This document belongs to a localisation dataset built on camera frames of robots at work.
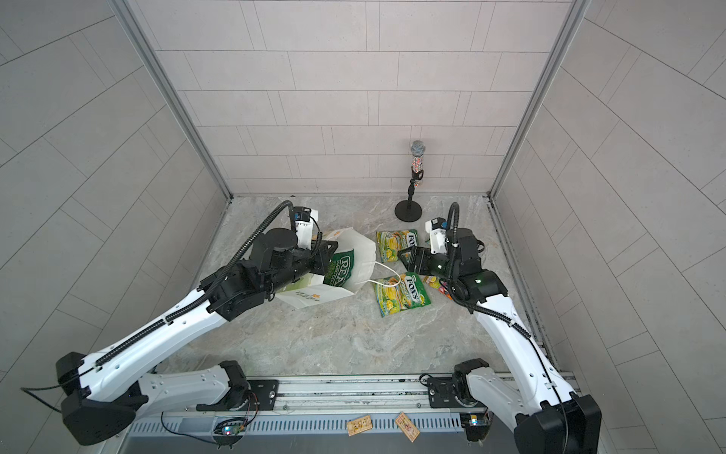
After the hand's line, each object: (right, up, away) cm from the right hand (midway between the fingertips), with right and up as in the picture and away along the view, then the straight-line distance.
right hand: (407, 254), depth 75 cm
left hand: (-16, +4, -9) cm, 18 cm away
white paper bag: (-12, -5, +9) cm, 16 cm away
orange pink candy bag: (+13, -13, +12) cm, 22 cm away
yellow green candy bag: (-3, +1, +24) cm, 24 cm away
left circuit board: (-42, -40, -11) cm, 59 cm away
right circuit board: (+16, -41, -7) cm, 45 cm away
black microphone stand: (+5, +12, +36) cm, 38 cm away
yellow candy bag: (-1, -14, +12) cm, 18 cm away
